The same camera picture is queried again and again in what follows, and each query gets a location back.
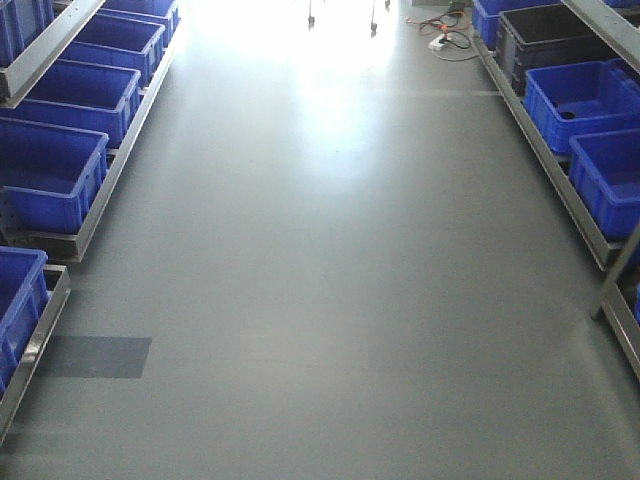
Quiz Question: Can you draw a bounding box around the orange cable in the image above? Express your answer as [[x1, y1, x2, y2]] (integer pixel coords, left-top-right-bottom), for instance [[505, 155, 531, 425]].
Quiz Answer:
[[403, 10, 474, 51]]

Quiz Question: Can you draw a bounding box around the steel flow rack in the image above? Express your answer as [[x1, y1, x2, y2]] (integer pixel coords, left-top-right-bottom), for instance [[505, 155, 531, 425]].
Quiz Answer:
[[589, 239, 640, 384], [0, 263, 71, 441], [472, 0, 640, 274], [0, 0, 177, 265]]

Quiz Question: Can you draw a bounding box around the steel frame on castors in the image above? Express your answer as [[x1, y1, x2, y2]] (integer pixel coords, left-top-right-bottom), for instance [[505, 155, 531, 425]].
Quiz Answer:
[[304, 0, 391, 35]]

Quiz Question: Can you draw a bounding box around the row of blue bins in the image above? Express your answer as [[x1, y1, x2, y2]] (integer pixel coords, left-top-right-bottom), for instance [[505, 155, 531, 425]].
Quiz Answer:
[[0, 0, 180, 399]]

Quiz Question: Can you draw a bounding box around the black bin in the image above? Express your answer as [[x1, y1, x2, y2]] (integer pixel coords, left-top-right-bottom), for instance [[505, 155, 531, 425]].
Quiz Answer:
[[496, 3, 612, 97]]

